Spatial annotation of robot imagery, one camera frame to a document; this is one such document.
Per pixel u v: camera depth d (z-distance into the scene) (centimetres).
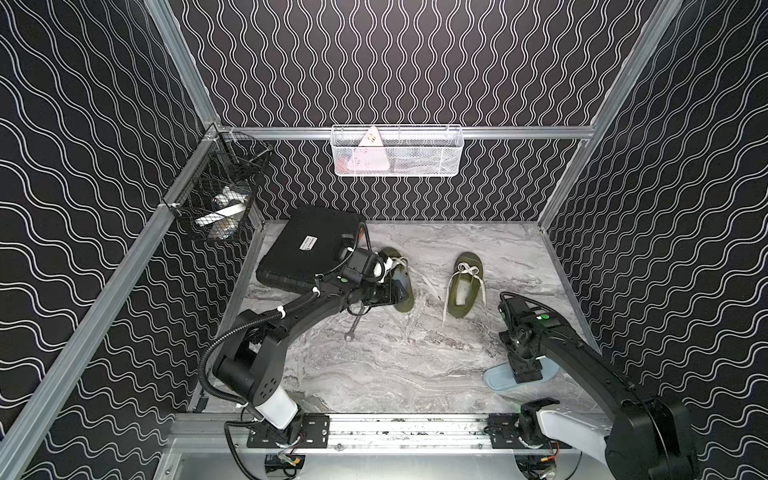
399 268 98
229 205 75
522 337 61
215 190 92
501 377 84
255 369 55
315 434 75
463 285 100
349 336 90
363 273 69
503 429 74
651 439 40
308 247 103
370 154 90
